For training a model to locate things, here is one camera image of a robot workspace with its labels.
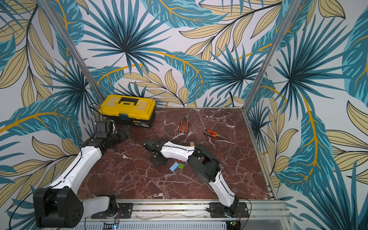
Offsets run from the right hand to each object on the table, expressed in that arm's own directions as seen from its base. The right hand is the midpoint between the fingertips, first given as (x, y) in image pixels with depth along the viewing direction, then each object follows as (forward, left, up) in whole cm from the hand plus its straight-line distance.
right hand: (159, 160), depth 91 cm
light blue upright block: (-5, -10, +1) cm, 11 cm away
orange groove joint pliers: (+34, -19, 0) cm, 39 cm away
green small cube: (-5, -14, +1) cm, 15 cm away
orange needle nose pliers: (+19, -38, +1) cm, 42 cm away
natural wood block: (+12, -19, 0) cm, 22 cm away
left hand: (+8, +18, +16) cm, 26 cm away
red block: (-14, -14, +30) cm, 36 cm away
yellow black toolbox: (+27, +17, +19) cm, 37 cm away
